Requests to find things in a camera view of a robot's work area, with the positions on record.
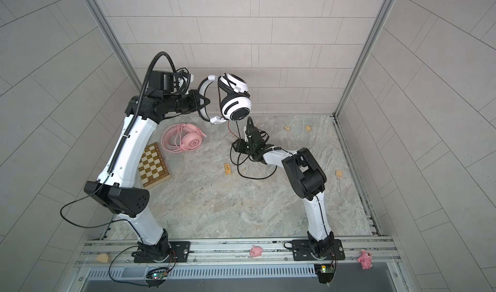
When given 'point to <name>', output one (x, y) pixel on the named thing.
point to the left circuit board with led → (157, 277)
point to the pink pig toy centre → (256, 251)
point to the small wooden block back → (287, 128)
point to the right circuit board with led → (325, 272)
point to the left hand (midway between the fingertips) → (213, 97)
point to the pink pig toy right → (365, 260)
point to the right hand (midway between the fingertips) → (234, 145)
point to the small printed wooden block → (228, 168)
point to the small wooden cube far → (308, 128)
